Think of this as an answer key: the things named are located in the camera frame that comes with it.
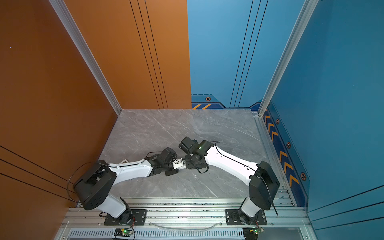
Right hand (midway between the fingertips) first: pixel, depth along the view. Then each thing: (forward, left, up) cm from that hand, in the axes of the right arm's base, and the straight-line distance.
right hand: (189, 166), depth 79 cm
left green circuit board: (-28, +33, -12) cm, 44 cm away
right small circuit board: (-27, -32, -12) cm, 44 cm away
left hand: (+7, +9, -10) cm, 15 cm away
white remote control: (+1, +6, +2) cm, 6 cm away
